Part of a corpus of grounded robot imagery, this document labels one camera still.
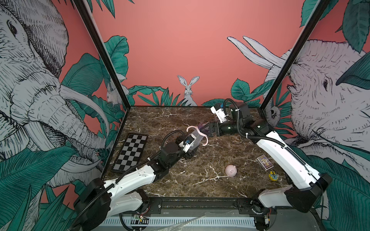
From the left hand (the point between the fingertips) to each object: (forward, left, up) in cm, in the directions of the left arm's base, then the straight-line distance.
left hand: (193, 138), depth 76 cm
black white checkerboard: (+2, +39, -19) cm, 44 cm away
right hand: (-1, -5, +11) cm, 12 cm away
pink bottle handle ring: (-4, -3, +10) cm, 11 cm away
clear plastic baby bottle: (-4, -2, +7) cm, 8 cm away
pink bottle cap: (-12, -22, -17) cm, 30 cm away
